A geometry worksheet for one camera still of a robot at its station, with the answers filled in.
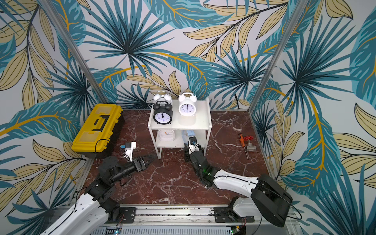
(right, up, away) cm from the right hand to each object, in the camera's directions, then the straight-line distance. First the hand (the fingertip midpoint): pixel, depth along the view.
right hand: (189, 143), depth 81 cm
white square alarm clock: (-13, +5, -1) cm, 13 cm away
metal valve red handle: (+40, -5, +15) cm, 43 cm away
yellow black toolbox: (-53, +4, +2) cm, 53 cm away
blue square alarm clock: (-2, +5, -3) cm, 7 cm away
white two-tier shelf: (0, +13, -10) cm, 17 cm away
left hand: (-17, -6, -11) cm, 21 cm away
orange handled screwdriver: (+37, -2, +19) cm, 41 cm away
